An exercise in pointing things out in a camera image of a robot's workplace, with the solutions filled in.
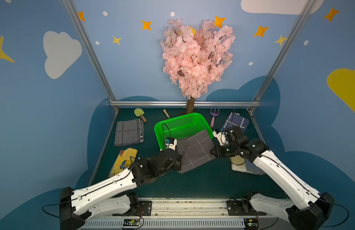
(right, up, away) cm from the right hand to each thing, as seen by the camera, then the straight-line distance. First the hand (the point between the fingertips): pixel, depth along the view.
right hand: (213, 150), depth 76 cm
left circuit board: (-43, -36, -4) cm, 56 cm away
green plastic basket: (-18, +12, +33) cm, 39 cm away
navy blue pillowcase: (+27, +17, +38) cm, 50 cm away
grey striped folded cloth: (-56, +7, +30) cm, 64 cm away
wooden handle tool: (-29, +22, +42) cm, 55 cm away
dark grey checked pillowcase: (-10, 0, 0) cm, 10 cm away
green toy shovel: (-53, +23, +44) cm, 72 cm away
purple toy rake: (+11, +21, +43) cm, 49 cm away
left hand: (-17, -2, -5) cm, 17 cm away
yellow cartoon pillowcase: (-53, -8, +14) cm, 55 cm away
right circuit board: (+19, -38, -3) cm, 43 cm away
